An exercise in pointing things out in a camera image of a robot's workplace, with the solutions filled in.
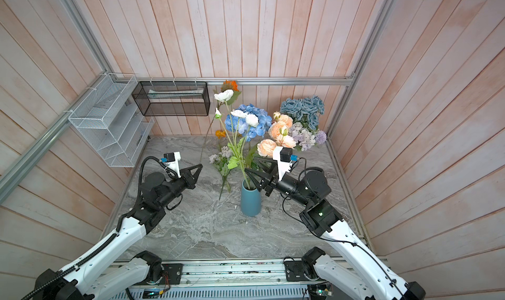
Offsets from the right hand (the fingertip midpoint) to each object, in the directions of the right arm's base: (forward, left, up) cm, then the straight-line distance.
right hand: (250, 166), depth 58 cm
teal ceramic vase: (0, 0, -23) cm, 23 cm away
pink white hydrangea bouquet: (+22, -22, -10) cm, 33 cm away
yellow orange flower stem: (+47, +19, -33) cm, 61 cm away
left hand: (+7, +18, -13) cm, 24 cm away
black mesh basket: (+56, +45, -14) cm, 73 cm away
